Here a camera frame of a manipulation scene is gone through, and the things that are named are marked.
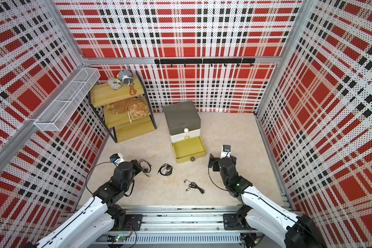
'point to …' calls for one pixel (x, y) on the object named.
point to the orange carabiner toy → (132, 91)
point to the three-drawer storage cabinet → (184, 124)
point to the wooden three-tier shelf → (122, 126)
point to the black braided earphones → (165, 169)
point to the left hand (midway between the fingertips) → (140, 160)
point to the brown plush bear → (136, 107)
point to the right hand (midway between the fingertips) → (220, 154)
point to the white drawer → (180, 136)
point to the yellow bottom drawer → (189, 149)
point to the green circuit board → (120, 238)
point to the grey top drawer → (182, 117)
